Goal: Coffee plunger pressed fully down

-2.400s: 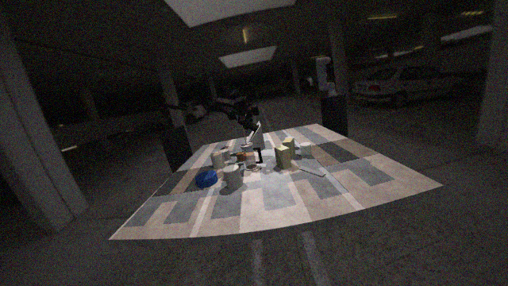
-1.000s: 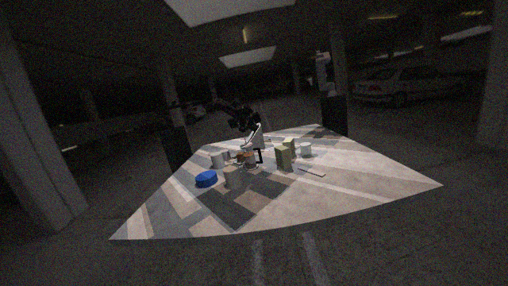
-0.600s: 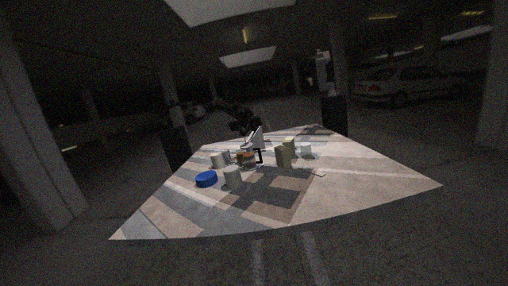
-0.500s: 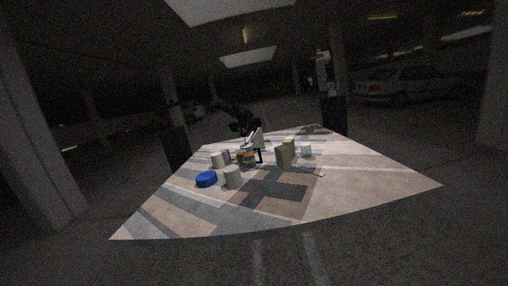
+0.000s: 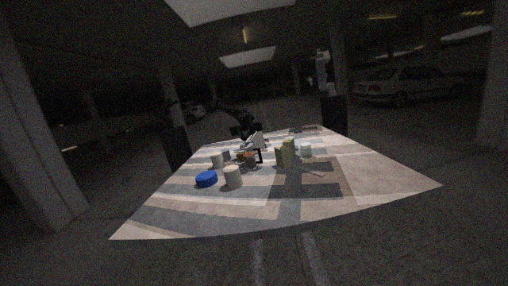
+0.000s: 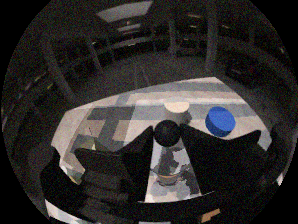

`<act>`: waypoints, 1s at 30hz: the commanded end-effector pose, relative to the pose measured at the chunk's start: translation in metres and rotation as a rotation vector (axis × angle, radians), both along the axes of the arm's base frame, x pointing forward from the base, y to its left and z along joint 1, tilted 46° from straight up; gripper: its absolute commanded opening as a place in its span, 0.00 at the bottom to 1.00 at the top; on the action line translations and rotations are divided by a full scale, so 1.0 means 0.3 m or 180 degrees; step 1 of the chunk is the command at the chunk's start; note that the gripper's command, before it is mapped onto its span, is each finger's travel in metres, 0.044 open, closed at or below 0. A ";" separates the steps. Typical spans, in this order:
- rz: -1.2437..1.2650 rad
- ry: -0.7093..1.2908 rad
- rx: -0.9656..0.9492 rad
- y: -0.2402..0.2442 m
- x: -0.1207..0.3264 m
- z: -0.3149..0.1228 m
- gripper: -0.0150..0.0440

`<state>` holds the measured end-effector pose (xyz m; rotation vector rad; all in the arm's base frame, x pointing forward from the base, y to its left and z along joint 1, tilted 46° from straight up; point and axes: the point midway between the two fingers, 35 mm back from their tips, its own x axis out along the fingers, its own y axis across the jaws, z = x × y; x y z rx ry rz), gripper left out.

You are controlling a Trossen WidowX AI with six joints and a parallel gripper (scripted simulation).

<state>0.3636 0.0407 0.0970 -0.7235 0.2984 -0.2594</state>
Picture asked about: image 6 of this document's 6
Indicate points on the glass french press with black handle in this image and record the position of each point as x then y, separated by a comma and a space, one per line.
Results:
169, 159

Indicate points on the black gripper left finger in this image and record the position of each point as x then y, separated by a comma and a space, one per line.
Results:
131, 162

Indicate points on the blue short cylinder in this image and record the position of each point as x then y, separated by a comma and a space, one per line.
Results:
220, 122

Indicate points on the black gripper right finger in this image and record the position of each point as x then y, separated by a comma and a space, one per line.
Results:
210, 155

